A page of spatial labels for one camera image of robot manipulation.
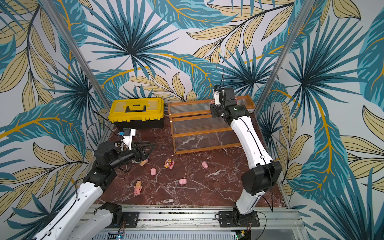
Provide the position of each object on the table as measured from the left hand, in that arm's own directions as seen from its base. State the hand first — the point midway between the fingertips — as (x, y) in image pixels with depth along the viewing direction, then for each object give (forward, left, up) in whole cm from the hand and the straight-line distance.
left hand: (151, 146), depth 70 cm
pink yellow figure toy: (+2, -6, -23) cm, 24 cm away
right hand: (+22, -32, +6) cm, 40 cm away
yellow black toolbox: (+30, +17, -10) cm, 36 cm away
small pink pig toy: (+2, -27, -24) cm, 36 cm away
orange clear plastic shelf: (+20, -19, -12) cm, 30 cm away
